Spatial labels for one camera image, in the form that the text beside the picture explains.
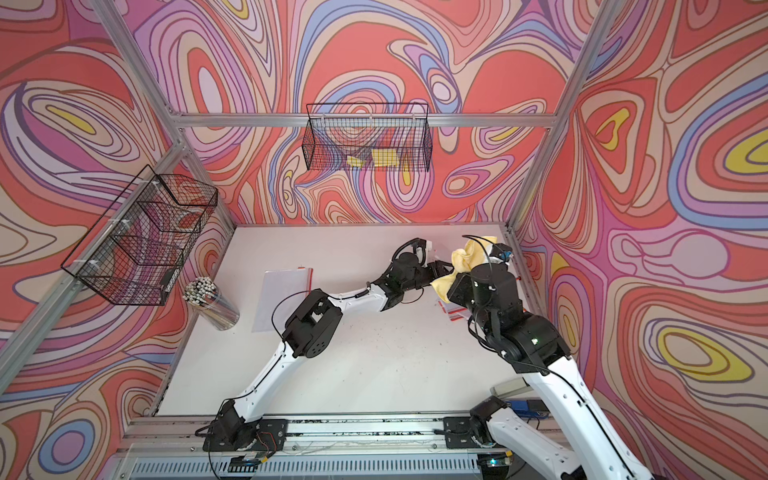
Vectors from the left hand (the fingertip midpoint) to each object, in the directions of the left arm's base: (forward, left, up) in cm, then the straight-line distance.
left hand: (460, 270), depth 90 cm
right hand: (-16, +6, +16) cm, 24 cm away
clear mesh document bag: (-7, 0, -13) cm, 15 cm away
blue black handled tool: (-36, -14, -9) cm, 40 cm away
